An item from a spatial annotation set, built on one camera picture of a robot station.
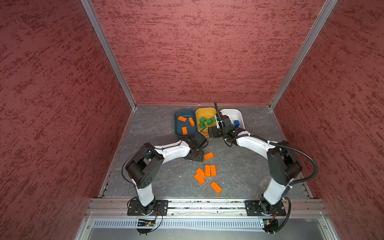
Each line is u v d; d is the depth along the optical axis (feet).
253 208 2.43
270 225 2.36
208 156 3.02
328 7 2.33
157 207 2.43
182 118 3.64
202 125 3.49
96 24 2.52
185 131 3.38
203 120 3.56
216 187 2.66
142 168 1.54
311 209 2.48
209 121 3.53
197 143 2.37
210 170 2.80
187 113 3.77
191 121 3.54
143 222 2.40
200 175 2.79
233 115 3.70
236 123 3.49
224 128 2.33
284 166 1.57
